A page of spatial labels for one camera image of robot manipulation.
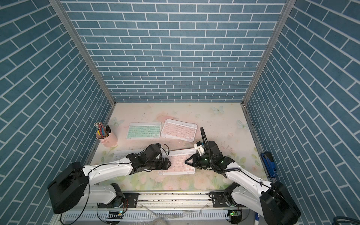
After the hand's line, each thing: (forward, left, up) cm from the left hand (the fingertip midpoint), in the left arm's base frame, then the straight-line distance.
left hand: (169, 166), depth 83 cm
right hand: (-1, -10, +7) cm, 13 cm away
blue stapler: (+6, -63, -1) cm, 63 cm away
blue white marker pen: (-24, -45, 0) cm, 51 cm away
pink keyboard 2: (-1, -6, +4) cm, 7 cm away
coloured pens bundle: (+18, +43, +9) cm, 47 cm away
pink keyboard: (+27, -5, -1) cm, 28 cm away
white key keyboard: (+8, +33, -3) cm, 34 cm away
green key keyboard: (+28, +21, -2) cm, 35 cm away
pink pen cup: (+15, +39, +3) cm, 42 cm away
